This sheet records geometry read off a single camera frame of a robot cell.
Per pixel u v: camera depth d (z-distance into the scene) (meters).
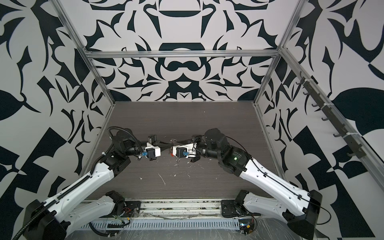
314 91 0.64
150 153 0.54
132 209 0.72
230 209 0.74
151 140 0.61
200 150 0.54
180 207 0.76
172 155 0.52
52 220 0.38
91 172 0.49
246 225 0.71
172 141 0.69
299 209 0.39
